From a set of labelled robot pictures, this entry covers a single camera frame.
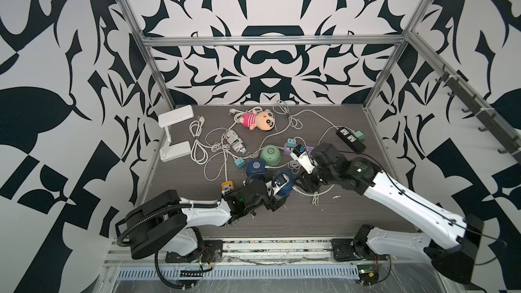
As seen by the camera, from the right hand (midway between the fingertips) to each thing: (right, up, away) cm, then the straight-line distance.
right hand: (296, 175), depth 73 cm
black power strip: (+31, +12, +29) cm, 45 cm away
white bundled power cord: (-42, +4, +26) cm, 50 cm away
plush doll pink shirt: (-11, +20, +30) cm, 38 cm away
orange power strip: (-27, -8, +14) cm, 31 cm away
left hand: (-5, -4, +8) cm, 11 cm away
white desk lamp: (-56, +5, +26) cm, 61 cm away
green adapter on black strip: (+38, +13, +32) cm, 51 cm away
